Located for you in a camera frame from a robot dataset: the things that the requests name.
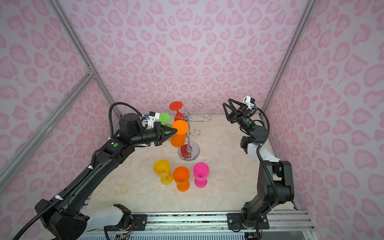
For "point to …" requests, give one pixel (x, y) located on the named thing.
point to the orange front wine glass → (178, 140)
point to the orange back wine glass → (181, 175)
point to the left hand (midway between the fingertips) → (177, 128)
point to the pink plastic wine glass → (201, 171)
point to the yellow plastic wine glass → (162, 167)
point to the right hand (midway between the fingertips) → (226, 105)
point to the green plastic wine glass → (164, 119)
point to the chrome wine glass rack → (189, 151)
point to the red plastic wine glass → (177, 106)
